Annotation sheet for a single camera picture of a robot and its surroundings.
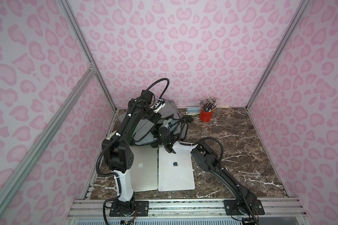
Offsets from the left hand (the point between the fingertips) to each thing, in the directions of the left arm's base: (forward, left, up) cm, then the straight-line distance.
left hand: (158, 116), depth 88 cm
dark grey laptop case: (-9, +8, -5) cm, 14 cm away
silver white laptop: (-27, -11, -20) cm, 35 cm away
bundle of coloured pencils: (+17, -36, -7) cm, 40 cm away
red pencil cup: (+12, -34, -14) cm, 39 cm away
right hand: (+4, +8, -9) cm, 13 cm away
